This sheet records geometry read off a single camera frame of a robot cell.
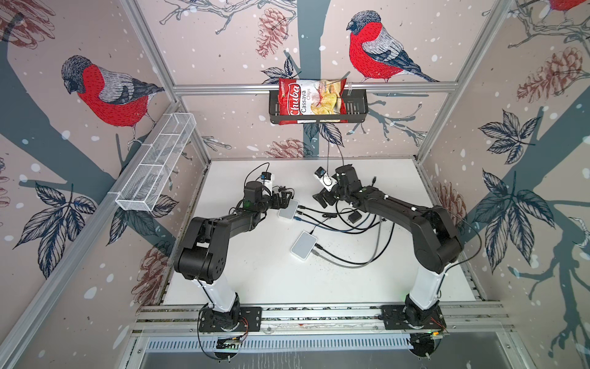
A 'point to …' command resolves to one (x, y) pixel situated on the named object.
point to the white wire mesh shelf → (155, 161)
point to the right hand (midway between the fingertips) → (320, 190)
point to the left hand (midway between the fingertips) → (282, 191)
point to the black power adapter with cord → (283, 188)
